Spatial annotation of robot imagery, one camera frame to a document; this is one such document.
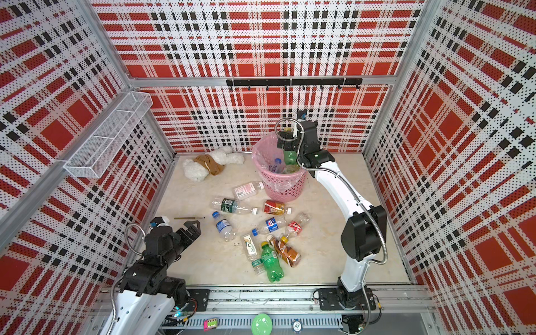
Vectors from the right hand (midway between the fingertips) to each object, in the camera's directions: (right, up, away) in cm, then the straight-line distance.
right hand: (290, 134), depth 82 cm
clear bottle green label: (-26, -31, +11) cm, 42 cm away
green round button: (-10, -65, -16) cm, 68 cm away
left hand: (-36, -37, -3) cm, 52 cm away
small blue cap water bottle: (-28, -39, +4) cm, 48 cm away
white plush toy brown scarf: (-40, -11, +25) cm, 48 cm away
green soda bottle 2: (-6, -52, -7) cm, 53 cm away
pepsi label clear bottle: (-8, -38, +5) cm, 39 cm away
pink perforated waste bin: (-3, -22, +2) cm, 22 cm away
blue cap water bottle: (-5, -12, +17) cm, 21 cm away
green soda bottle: (0, -10, +6) cm, 12 cm away
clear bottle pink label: (-20, -24, +19) cm, 36 cm away
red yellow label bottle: (-7, -31, +11) cm, 34 cm away
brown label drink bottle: (0, -48, -4) cm, 48 cm away
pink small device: (-27, -65, -15) cm, 72 cm away
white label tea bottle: (-16, -45, -1) cm, 48 cm away
